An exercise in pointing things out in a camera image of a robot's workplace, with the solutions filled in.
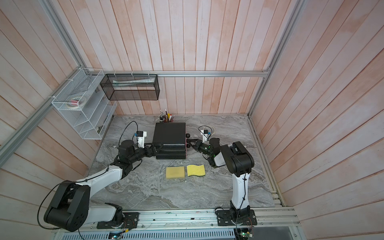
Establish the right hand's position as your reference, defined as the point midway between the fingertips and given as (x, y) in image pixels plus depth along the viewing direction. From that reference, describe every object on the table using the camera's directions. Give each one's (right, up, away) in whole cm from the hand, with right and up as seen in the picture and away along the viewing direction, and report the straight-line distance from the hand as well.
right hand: (187, 141), depth 94 cm
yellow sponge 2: (+5, -17, -5) cm, 18 cm away
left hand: (-17, -2, -8) cm, 19 cm away
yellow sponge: (-9, -18, -5) cm, 21 cm away
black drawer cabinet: (-9, +4, -6) cm, 11 cm away
